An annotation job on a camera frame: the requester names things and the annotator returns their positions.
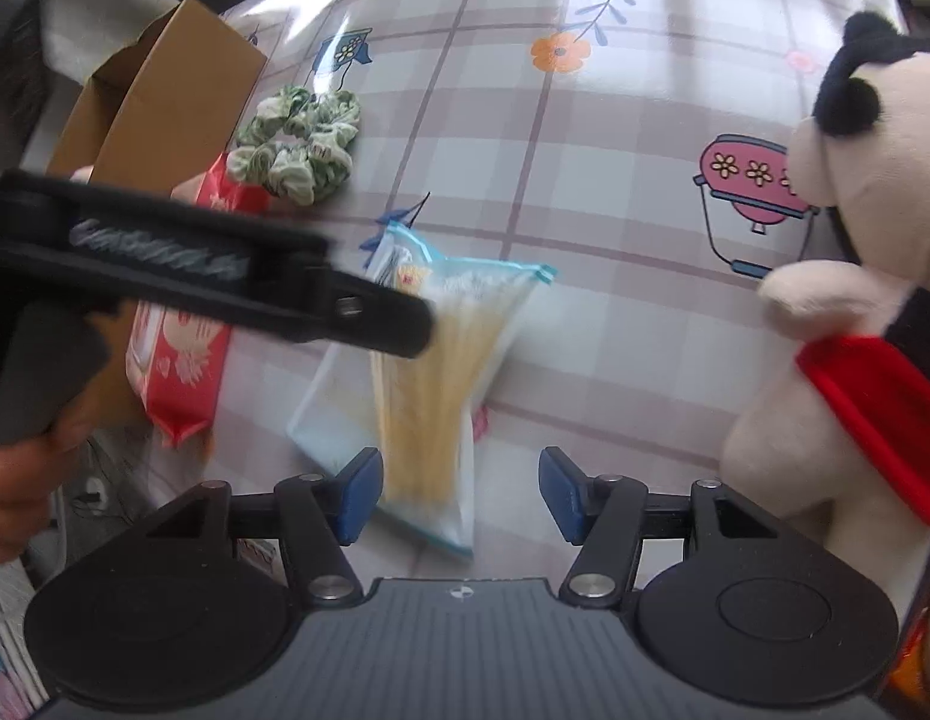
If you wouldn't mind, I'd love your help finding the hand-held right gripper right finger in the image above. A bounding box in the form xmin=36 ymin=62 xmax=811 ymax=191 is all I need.
xmin=538 ymin=446 xmax=782 ymax=608

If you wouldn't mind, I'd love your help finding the black-haired plush doll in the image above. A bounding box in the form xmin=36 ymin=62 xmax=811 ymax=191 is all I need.
xmin=720 ymin=11 xmax=930 ymax=563

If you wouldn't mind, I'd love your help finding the grey cloth cover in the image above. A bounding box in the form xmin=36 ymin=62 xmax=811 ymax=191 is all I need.
xmin=0 ymin=0 xmax=181 ymax=91

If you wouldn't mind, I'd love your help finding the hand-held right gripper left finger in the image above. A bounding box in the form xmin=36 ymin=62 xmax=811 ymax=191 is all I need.
xmin=142 ymin=446 xmax=385 ymax=608

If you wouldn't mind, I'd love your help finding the green patterned scrunchie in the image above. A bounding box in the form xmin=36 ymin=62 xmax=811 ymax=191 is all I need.
xmin=235 ymin=86 xmax=361 ymax=205

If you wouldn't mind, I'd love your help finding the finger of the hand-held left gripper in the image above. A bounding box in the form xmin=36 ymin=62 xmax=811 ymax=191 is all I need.
xmin=306 ymin=259 xmax=437 ymax=359

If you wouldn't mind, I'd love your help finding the orange bag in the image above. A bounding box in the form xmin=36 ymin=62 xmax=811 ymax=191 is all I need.
xmin=885 ymin=615 xmax=930 ymax=706

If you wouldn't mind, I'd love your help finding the person's left hand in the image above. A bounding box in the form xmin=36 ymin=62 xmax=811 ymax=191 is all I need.
xmin=0 ymin=388 xmax=100 ymax=565

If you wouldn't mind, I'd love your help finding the brown cardboard box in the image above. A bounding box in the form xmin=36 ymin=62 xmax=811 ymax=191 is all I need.
xmin=45 ymin=0 xmax=269 ymax=200

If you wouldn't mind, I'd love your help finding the pink wet wipes pack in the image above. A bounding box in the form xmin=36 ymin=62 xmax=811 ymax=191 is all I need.
xmin=126 ymin=154 xmax=271 ymax=449

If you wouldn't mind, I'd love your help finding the checked floral tablecloth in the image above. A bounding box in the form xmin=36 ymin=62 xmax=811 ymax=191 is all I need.
xmin=202 ymin=0 xmax=923 ymax=593

